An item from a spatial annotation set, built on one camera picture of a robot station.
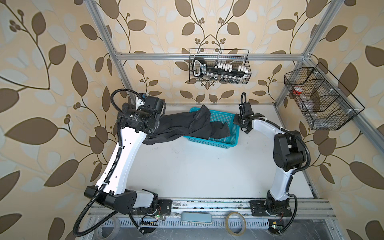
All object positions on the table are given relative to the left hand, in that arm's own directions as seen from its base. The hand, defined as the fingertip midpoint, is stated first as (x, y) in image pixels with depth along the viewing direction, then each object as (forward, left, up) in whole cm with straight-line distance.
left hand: (136, 119), depth 66 cm
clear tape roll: (-39, +17, -33) cm, 53 cm away
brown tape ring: (-35, -50, -31) cm, 68 cm away
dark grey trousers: (+17, -25, -25) cm, 40 cm away
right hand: (+22, -54, -26) cm, 64 cm away
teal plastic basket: (+10, -48, -35) cm, 60 cm away
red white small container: (+24, -82, -1) cm, 85 cm away
